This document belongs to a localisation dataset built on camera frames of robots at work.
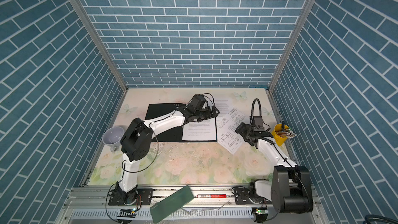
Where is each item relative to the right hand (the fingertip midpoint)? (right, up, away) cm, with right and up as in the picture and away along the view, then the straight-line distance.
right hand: (240, 129), depth 90 cm
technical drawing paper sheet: (-7, -6, +4) cm, 10 cm away
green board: (-37, -31, -19) cm, 52 cm away
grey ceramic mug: (-75, -4, 0) cm, 75 cm away
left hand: (-15, +9, +2) cm, 17 cm away
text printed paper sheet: (-21, -1, +6) cm, 22 cm away
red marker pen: (-18, -29, -16) cm, 38 cm away
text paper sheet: (-7, +13, +22) cm, 27 cm away
